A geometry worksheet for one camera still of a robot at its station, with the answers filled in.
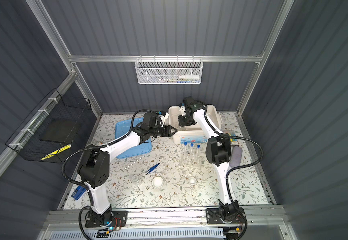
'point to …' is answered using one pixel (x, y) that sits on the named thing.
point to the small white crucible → (192, 180)
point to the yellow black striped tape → (56, 152)
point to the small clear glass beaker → (135, 179)
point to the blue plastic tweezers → (152, 168)
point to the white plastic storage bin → (194, 133)
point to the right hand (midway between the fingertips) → (183, 123)
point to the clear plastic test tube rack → (193, 161)
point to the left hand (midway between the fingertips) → (174, 129)
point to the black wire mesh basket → (26, 142)
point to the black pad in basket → (59, 130)
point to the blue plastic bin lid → (122, 128)
